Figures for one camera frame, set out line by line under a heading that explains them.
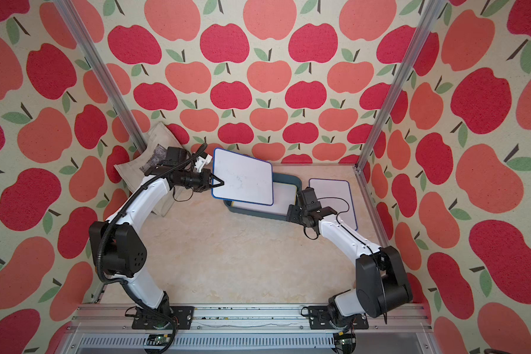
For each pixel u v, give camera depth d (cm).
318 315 74
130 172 101
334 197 76
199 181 77
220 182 82
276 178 103
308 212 66
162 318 69
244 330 74
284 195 105
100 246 43
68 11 69
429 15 71
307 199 69
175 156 69
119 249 47
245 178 91
